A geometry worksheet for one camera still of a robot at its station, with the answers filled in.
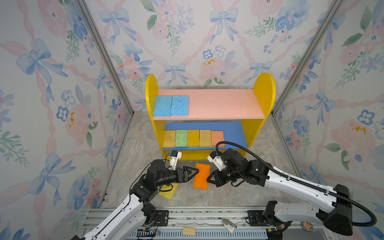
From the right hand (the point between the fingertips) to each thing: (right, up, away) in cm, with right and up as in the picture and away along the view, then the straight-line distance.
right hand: (206, 179), depth 70 cm
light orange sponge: (+7, +19, +16) cm, 26 cm away
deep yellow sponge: (-6, +18, +16) cm, 25 cm away
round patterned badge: (+49, -23, +2) cm, 54 cm away
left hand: (-5, +4, 0) cm, 6 cm away
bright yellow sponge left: (-19, -12, +10) cm, 25 cm away
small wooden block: (-8, -25, +1) cm, 26 cm away
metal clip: (+11, -22, +1) cm, 25 cm away
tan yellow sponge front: (0, +18, +16) cm, 24 cm away
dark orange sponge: (-3, 0, 0) cm, 3 cm away
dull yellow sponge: (-20, +18, +16) cm, 31 cm away
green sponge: (-13, +18, +16) cm, 27 cm away
